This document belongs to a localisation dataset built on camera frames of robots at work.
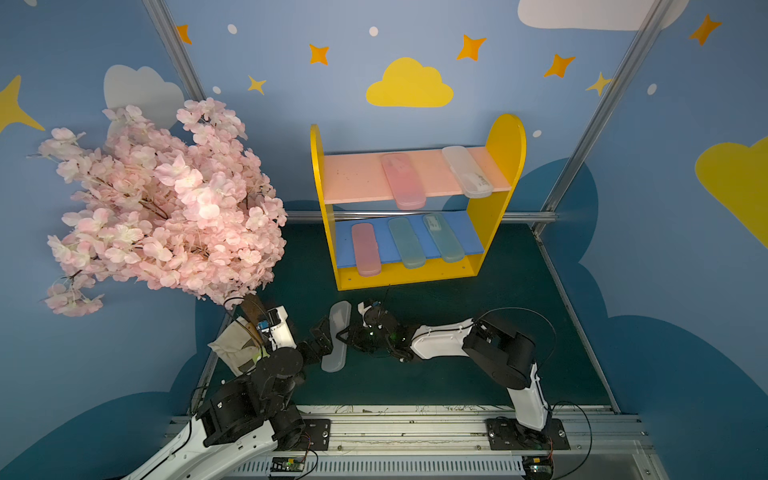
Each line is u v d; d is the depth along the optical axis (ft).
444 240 3.19
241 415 1.59
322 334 1.99
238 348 2.88
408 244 3.16
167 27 2.31
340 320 2.95
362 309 2.82
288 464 2.35
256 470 2.31
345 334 2.73
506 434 2.42
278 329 1.91
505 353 1.66
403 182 2.53
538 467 2.40
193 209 1.29
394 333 2.35
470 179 2.46
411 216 3.75
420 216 3.46
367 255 3.06
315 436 2.41
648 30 2.36
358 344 2.57
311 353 1.95
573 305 3.46
